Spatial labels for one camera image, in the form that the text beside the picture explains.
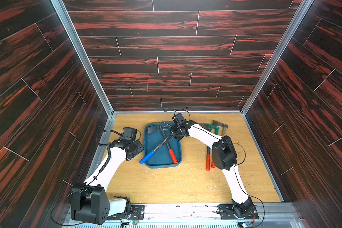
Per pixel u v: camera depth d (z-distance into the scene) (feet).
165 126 3.46
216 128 3.54
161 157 3.03
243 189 2.08
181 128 2.49
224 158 1.95
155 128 3.61
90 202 1.32
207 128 3.53
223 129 3.53
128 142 2.17
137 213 2.36
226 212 2.37
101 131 3.66
